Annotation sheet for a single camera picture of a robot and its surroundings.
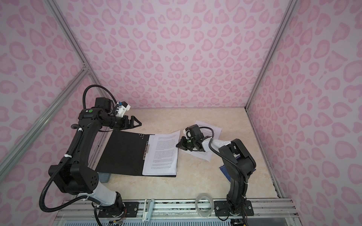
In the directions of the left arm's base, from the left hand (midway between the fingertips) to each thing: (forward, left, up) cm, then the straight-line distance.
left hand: (134, 122), depth 78 cm
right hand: (-4, -22, -18) cm, 29 cm away
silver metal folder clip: (-4, -1, -25) cm, 26 cm away
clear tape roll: (-41, -37, -24) cm, 59 cm away
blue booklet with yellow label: (-19, -52, -26) cm, 61 cm away
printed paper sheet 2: (0, -41, -9) cm, 42 cm away
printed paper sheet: (-10, -11, -25) cm, 29 cm away
